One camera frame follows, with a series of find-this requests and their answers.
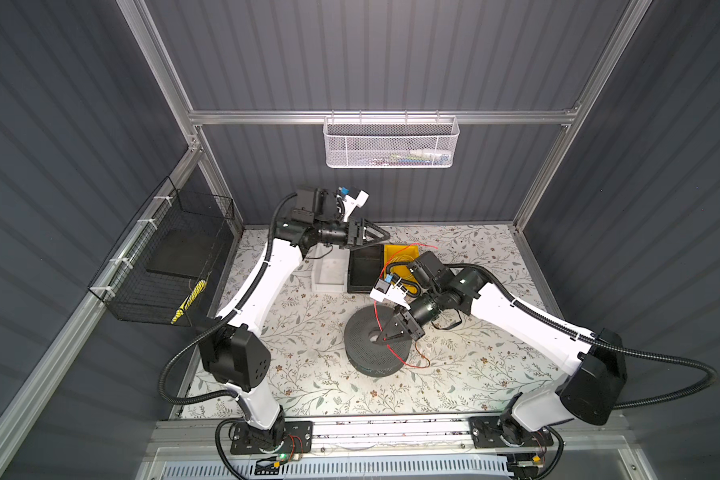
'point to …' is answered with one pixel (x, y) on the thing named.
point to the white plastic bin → (330, 269)
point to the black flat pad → (183, 252)
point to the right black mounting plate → (487, 432)
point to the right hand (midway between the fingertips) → (383, 345)
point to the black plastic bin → (365, 267)
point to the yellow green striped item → (192, 298)
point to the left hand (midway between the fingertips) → (385, 239)
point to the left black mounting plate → (298, 436)
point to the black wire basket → (138, 295)
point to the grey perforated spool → (368, 358)
